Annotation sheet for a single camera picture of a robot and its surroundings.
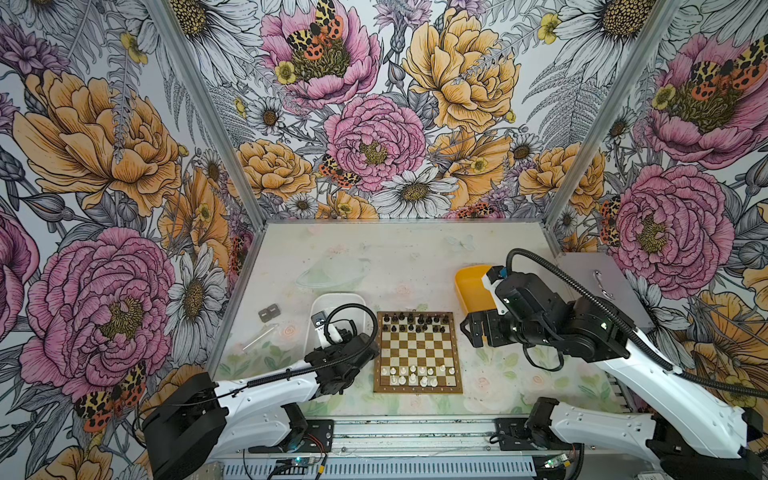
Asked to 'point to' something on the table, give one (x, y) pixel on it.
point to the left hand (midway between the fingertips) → (336, 336)
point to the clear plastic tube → (256, 340)
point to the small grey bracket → (269, 313)
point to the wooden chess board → (417, 352)
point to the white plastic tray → (323, 303)
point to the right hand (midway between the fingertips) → (484, 335)
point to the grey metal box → (604, 273)
